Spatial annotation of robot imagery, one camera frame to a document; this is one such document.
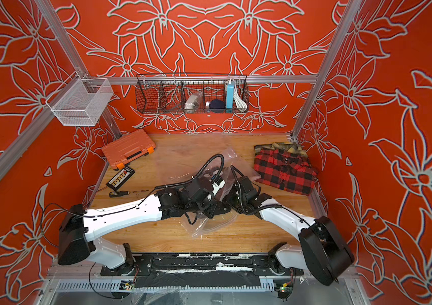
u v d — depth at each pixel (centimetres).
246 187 67
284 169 97
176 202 53
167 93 100
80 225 46
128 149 107
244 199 66
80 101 92
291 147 110
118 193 92
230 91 85
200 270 73
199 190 53
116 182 97
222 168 100
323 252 42
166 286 70
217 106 95
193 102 92
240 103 91
